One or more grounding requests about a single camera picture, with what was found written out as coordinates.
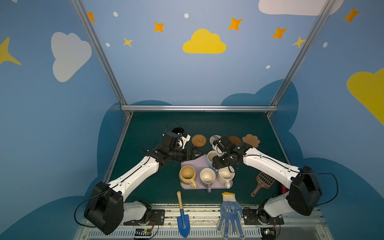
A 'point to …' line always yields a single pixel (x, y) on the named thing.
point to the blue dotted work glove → (231, 212)
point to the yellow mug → (187, 175)
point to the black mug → (178, 130)
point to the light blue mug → (210, 155)
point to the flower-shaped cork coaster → (251, 139)
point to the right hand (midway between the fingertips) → (217, 162)
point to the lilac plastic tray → (200, 164)
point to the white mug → (225, 174)
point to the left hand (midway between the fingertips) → (198, 153)
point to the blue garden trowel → (183, 221)
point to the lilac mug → (207, 176)
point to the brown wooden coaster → (235, 139)
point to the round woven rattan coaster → (198, 140)
